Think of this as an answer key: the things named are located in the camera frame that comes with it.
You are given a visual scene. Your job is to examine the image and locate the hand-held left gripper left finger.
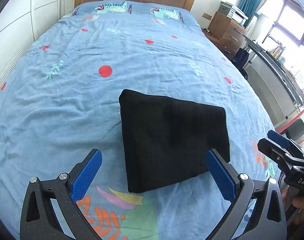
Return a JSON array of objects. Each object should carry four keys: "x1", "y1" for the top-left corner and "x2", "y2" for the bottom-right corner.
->
[{"x1": 20, "y1": 148, "x2": 103, "y2": 240}]

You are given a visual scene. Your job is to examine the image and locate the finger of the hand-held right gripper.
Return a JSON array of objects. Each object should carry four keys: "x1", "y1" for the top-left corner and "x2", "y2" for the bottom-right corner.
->
[
  {"x1": 267, "y1": 130, "x2": 304, "y2": 160},
  {"x1": 258, "y1": 138, "x2": 293, "y2": 171}
]

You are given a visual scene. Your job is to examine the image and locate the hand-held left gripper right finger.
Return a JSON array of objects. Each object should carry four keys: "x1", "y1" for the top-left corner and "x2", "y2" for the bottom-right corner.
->
[{"x1": 206, "y1": 149, "x2": 288, "y2": 240}]

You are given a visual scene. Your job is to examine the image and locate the black pants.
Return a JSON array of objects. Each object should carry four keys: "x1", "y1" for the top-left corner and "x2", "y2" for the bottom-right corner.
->
[{"x1": 118, "y1": 89, "x2": 230, "y2": 193}]

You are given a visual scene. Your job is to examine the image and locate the person's right hand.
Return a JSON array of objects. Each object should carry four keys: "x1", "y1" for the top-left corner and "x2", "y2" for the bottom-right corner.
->
[{"x1": 281, "y1": 186, "x2": 304, "y2": 227}]

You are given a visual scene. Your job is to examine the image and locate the black chair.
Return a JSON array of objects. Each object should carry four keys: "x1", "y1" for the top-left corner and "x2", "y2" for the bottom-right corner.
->
[{"x1": 280, "y1": 118, "x2": 304, "y2": 143}]

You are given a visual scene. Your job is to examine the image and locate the blue printed blanket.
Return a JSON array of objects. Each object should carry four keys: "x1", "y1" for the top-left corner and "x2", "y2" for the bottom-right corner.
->
[{"x1": 0, "y1": 0, "x2": 283, "y2": 240}]

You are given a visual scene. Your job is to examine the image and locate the dark desk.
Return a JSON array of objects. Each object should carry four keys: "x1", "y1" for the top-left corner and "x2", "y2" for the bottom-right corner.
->
[{"x1": 243, "y1": 35, "x2": 304, "y2": 108}]

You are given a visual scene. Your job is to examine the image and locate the dark bag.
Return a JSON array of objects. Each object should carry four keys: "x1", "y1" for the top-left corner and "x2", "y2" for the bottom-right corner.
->
[{"x1": 231, "y1": 47, "x2": 250, "y2": 68}]

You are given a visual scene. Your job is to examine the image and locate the wooden drawer cabinet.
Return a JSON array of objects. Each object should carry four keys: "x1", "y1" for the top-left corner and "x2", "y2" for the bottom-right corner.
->
[{"x1": 207, "y1": 11, "x2": 247, "y2": 60}]

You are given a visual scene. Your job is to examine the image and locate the window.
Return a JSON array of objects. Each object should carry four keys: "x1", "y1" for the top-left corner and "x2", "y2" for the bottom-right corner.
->
[{"x1": 260, "y1": 0, "x2": 304, "y2": 55}]

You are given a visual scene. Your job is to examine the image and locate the white printer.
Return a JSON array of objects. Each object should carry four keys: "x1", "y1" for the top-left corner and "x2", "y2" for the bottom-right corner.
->
[{"x1": 219, "y1": 1, "x2": 249, "y2": 26}]

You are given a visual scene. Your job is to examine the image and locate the teal curtain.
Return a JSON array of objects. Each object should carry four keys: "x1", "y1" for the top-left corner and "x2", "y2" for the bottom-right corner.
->
[{"x1": 238, "y1": 0, "x2": 271, "y2": 28}]

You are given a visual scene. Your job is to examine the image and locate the dinosaur print pillow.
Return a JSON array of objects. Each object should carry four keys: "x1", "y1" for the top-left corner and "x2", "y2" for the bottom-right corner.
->
[
  {"x1": 147, "y1": 5, "x2": 193, "y2": 24},
  {"x1": 72, "y1": 1, "x2": 133, "y2": 15}
]

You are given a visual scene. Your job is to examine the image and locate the white wardrobe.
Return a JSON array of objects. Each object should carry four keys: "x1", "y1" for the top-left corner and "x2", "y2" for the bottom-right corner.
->
[{"x1": 0, "y1": 0, "x2": 77, "y2": 98}]

